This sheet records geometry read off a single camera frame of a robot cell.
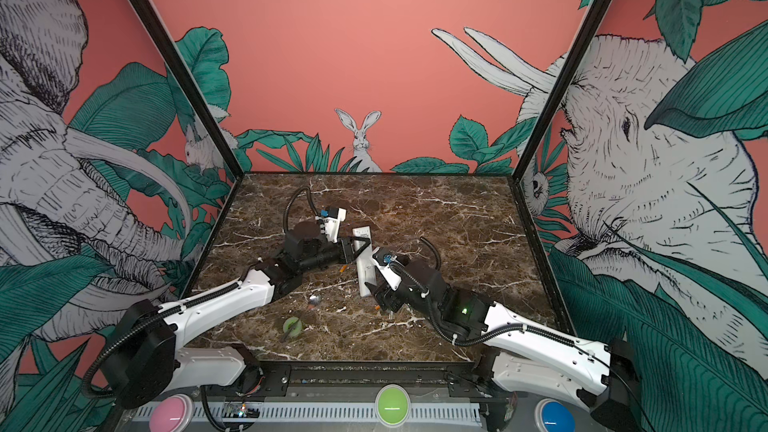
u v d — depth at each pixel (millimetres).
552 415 688
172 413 698
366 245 773
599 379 405
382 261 584
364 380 755
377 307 859
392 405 701
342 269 814
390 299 614
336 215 730
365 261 763
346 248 689
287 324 829
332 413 701
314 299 866
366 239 780
